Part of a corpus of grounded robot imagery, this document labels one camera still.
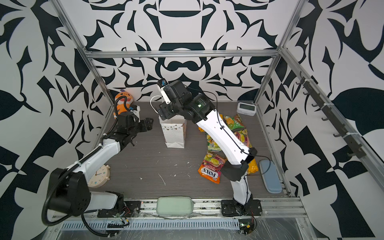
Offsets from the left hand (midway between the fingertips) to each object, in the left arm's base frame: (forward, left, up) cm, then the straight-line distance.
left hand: (146, 116), depth 85 cm
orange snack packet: (-23, -36, -18) cm, 46 cm away
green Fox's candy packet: (-9, -38, -18) cm, 43 cm away
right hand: (-8, -14, +19) cm, 25 cm away
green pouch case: (-41, -16, -18) cm, 48 cm away
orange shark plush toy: (+26, +27, -15) cm, 41 cm away
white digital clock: (+19, -66, -17) cm, 71 cm away
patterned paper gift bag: (-9, -16, +1) cm, 19 cm away
